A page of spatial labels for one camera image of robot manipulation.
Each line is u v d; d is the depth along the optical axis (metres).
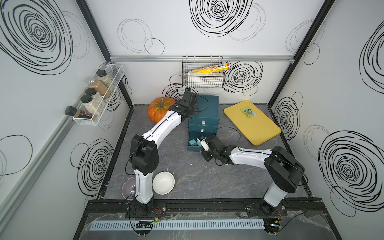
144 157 0.50
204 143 0.74
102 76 0.74
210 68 0.88
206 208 0.75
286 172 0.46
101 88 0.73
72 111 0.60
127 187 0.75
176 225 0.96
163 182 0.81
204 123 0.86
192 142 0.95
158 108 1.01
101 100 0.71
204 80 0.87
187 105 0.68
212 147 0.71
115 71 0.99
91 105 0.65
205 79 0.87
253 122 1.09
